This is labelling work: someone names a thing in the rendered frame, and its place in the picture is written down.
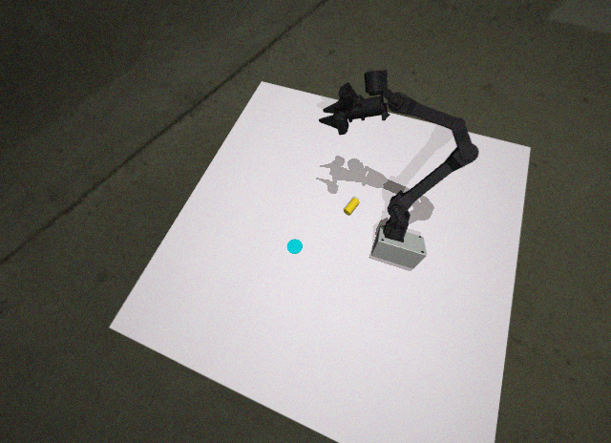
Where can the yellow cylinder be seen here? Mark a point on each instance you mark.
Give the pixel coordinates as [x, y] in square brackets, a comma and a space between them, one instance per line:
[351, 206]

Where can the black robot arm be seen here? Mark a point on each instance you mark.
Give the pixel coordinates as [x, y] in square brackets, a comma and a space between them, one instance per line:
[465, 152]

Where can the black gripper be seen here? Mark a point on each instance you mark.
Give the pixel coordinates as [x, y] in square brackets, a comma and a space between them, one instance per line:
[343, 115]

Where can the cyan circle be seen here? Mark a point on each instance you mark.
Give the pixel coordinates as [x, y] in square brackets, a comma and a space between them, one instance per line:
[294, 246]

